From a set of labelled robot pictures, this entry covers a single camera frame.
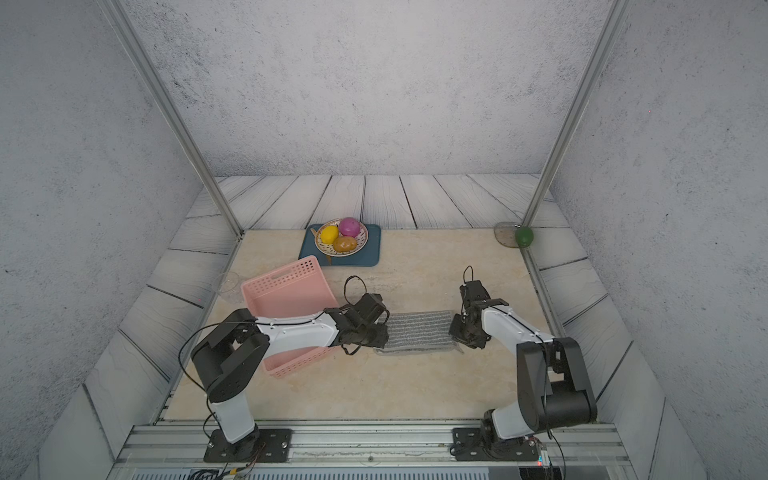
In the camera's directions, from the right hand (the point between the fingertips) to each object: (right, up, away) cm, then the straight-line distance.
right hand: (460, 335), depth 90 cm
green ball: (+31, +31, +28) cm, 52 cm away
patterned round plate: (-32, +30, +26) cm, 51 cm away
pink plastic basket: (-52, +12, +12) cm, 54 cm away
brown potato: (-38, +28, +21) cm, 52 cm away
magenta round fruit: (-37, +34, +25) cm, 56 cm away
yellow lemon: (-44, +32, +25) cm, 60 cm away
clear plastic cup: (-75, +13, +12) cm, 77 cm away
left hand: (-21, -1, -1) cm, 21 cm away
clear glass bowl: (+24, +32, +30) cm, 50 cm away
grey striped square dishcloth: (-12, 0, +2) cm, 12 cm away
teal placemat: (-29, +23, +22) cm, 43 cm away
